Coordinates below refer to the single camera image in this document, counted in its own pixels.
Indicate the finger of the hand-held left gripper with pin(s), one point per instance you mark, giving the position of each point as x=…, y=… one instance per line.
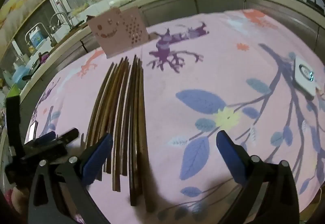
x=45, y=137
x=68, y=135

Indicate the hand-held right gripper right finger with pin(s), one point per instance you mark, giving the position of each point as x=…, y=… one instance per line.
x=231, y=158

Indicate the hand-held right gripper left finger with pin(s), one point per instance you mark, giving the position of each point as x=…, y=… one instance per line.
x=97, y=158

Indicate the bunch of brown wooden chopsticks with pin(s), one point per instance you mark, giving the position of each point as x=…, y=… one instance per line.
x=134, y=112

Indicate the pink smiley chopstick holder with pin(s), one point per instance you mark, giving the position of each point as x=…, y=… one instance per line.
x=119, y=33

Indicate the smartphone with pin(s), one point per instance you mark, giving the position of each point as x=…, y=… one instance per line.
x=31, y=132

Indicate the green plastic bowl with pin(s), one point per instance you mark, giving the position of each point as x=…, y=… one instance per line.
x=12, y=91

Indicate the blue plastic basin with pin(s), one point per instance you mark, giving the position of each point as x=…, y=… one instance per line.
x=20, y=75

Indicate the purple cloth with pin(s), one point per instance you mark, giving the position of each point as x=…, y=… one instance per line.
x=45, y=57

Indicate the pink printed tablecloth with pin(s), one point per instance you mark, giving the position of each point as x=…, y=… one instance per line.
x=203, y=74

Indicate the chrome sink faucet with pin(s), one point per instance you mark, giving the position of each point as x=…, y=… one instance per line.
x=59, y=13
x=53, y=39

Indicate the blue label detergent jug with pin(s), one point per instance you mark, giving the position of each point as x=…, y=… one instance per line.
x=38, y=38

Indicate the white square timer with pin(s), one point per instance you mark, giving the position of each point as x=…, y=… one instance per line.
x=303, y=79

